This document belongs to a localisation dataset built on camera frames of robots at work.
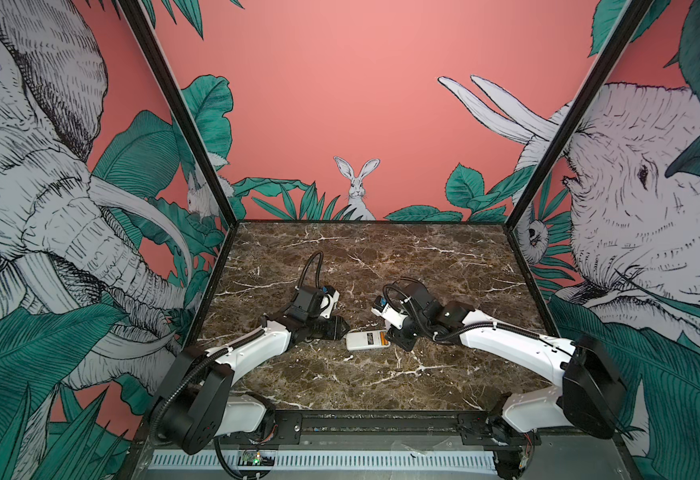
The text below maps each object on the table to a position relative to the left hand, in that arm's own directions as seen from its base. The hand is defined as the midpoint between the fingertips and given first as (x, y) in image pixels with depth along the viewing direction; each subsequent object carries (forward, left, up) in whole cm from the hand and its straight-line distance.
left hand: (345, 323), depth 86 cm
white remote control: (-3, -6, -5) cm, 8 cm away
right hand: (-4, -11, +4) cm, 13 cm away
